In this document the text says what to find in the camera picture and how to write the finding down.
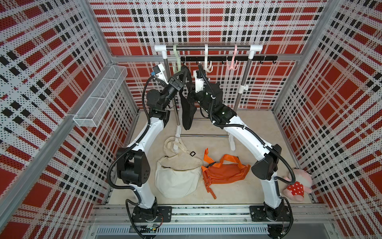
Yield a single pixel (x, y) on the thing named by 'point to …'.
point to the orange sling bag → (229, 170)
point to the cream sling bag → (177, 174)
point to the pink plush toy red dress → (303, 183)
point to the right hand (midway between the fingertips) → (189, 82)
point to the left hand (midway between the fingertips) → (190, 69)
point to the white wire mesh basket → (93, 111)
